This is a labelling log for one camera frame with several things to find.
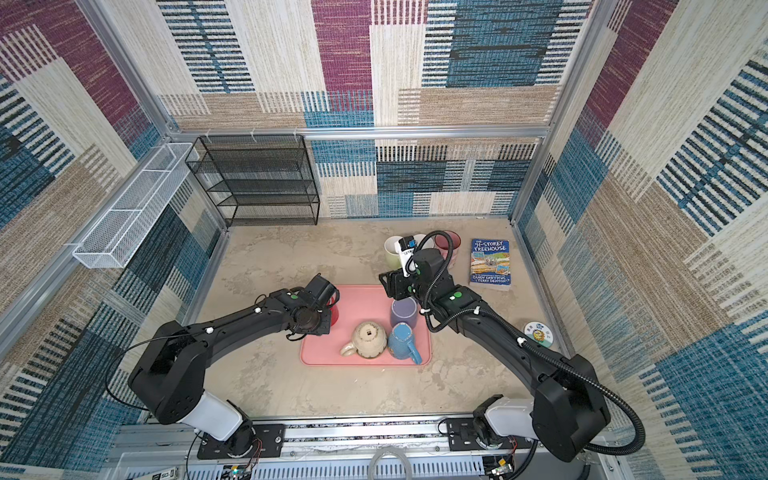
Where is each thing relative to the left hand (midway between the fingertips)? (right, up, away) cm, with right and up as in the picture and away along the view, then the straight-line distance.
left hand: (323, 321), depth 89 cm
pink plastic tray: (+9, +3, +8) cm, 13 cm away
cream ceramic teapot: (+14, -3, -8) cm, 16 cm away
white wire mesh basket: (-45, +24, -17) cm, 54 cm away
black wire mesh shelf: (-28, +46, +22) cm, 58 cm away
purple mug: (+24, +3, -2) cm, 24 cm away
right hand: (+19, +13, -8) cm, 25 cm away
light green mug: (+20, +18, +11) cm, 29 cm away
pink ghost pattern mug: (+36, +23, +9) cm, 44 cm away
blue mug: (+22, -4, -9) cm, 24 cm away
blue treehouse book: (+54, +17, +16) cm, 59 cm away
